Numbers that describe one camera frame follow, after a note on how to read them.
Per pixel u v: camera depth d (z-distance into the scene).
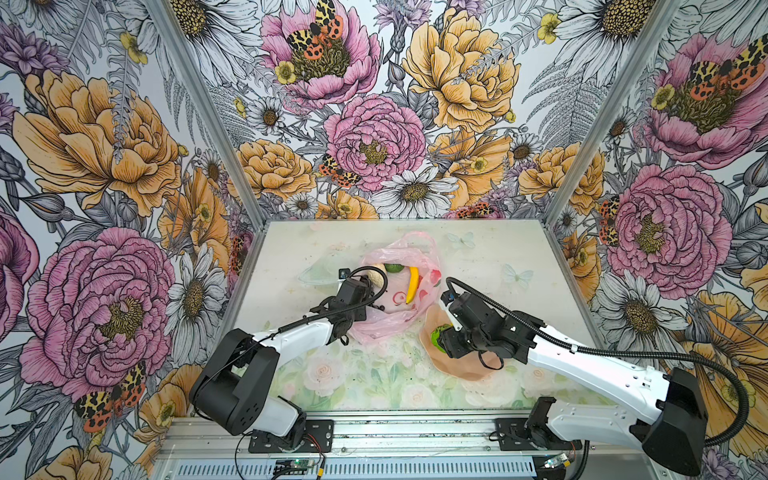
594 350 0.46
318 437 0.73
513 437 0.73
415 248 1.00
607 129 0.93
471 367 0.81
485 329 0.58
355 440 0.75
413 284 1.00
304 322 0.58
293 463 0.71
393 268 1.02
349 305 0.70
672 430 0.38
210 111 0.89
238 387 0.43
